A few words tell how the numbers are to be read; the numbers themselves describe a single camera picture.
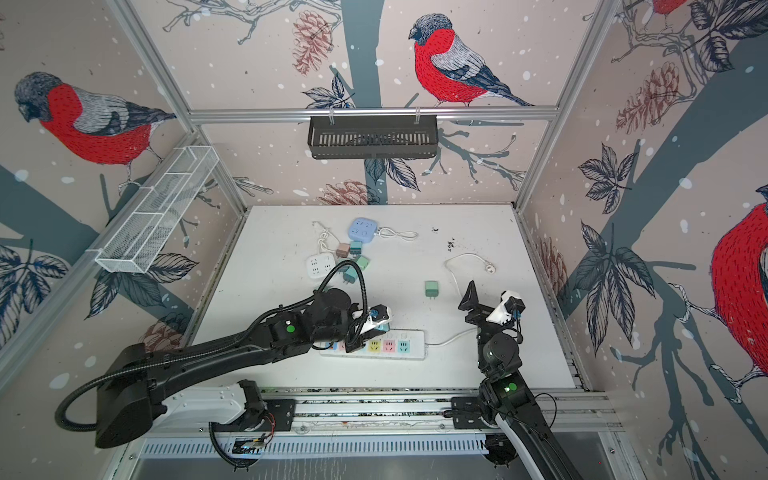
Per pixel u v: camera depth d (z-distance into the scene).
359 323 0.61
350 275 1.01
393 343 0.83
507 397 0.59
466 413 0.73
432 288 0.97
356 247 1.07
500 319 0.66
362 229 1.10
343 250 1.06
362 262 1.05
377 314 0.62
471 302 0.70
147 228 0.74
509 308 0.64
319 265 1.00
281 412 0.74
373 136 1.06
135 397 0.39
